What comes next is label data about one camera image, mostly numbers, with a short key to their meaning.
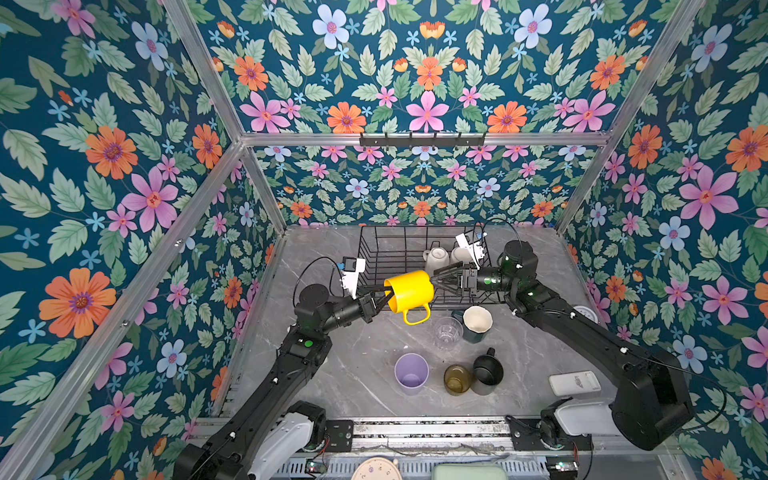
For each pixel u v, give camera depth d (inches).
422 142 37.1
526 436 28.7
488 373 32.8
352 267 24.8
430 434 29.5
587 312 36.0
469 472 26.2
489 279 25.6
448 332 34.8
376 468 26.6
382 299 27.0
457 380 32.3
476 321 34.9
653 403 16.0
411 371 33.3
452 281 23.5
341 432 29.1
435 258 36.9
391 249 44.0
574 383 32.1
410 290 26.2
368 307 24.3
